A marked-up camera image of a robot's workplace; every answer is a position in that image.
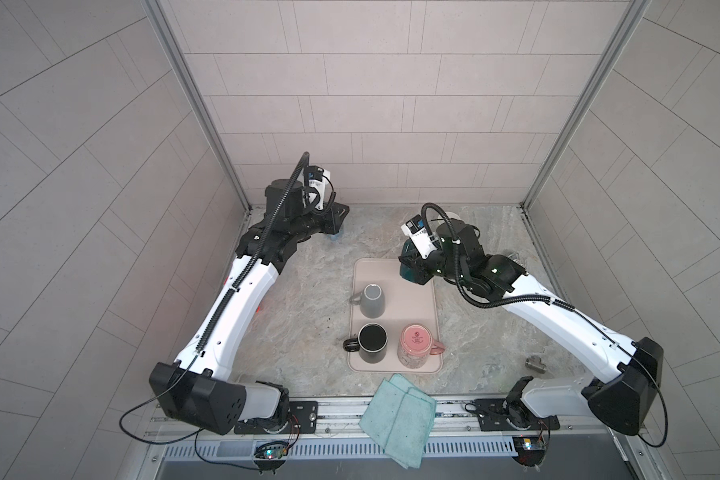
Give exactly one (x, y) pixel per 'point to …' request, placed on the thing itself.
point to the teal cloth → (399, 419)
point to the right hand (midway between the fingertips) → (400, 257)
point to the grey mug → (371, 301)
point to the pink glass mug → (415, 346)
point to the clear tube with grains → (515, 257)
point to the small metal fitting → (534, 362)
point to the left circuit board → (271, 456)
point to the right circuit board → (531, 450)
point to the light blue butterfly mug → (334, 237)
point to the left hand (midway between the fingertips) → (352, 204)
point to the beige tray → (406, 303)
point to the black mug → (371, 343)
